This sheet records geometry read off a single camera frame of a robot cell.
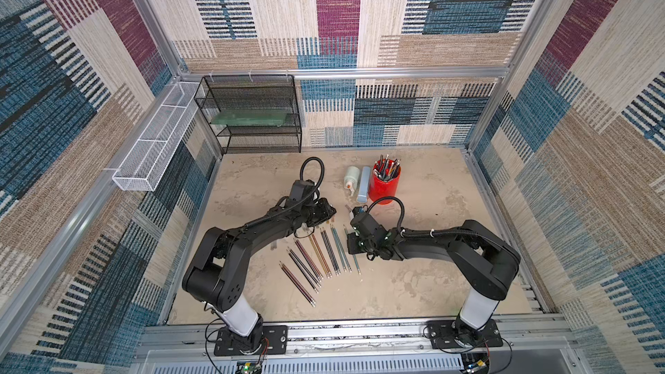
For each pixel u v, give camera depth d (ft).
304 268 2.85
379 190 3.13
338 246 3.01
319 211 2.62
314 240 3.07
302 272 2.80
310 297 2.66
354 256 2.93
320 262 2.92
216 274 1.51
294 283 2.73
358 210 2.79
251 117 3.08
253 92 3.36
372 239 2.34
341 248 3.00
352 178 3.34
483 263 1.53
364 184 3.33
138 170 3.00
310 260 2.91
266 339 2.39
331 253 2.98
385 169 3.11
